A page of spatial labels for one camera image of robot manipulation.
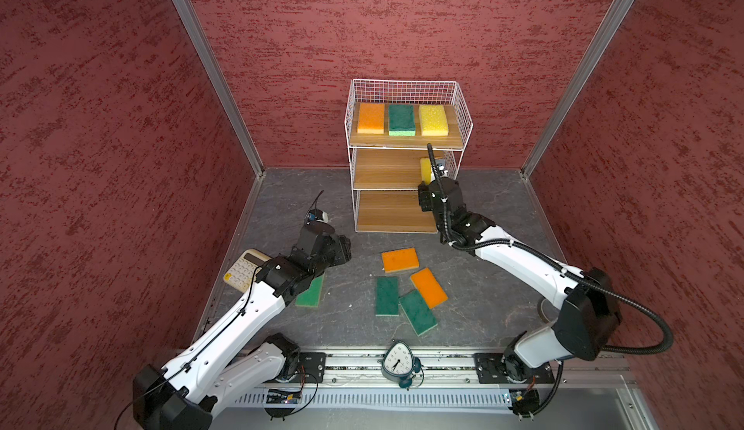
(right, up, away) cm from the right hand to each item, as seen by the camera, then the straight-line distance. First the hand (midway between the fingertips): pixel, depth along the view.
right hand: (432, 186), depth 82 cm
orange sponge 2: (0, -32, +6) cm, 32 cm away
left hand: (-26, -18, -4) cm, 32 cm away
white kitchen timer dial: (-11, -45, -11) cm, 48 cm away
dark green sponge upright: (-13, -34, +4) cm, 36 cm away
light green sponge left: (-36, -33, +3) cm, 49 cm away
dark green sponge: (-4, -37, 0) cm, 37 cm away
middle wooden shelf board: (-12, +6, +8) cm, 15 cm away
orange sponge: (-9, -24, +11) cm, 28 cm away
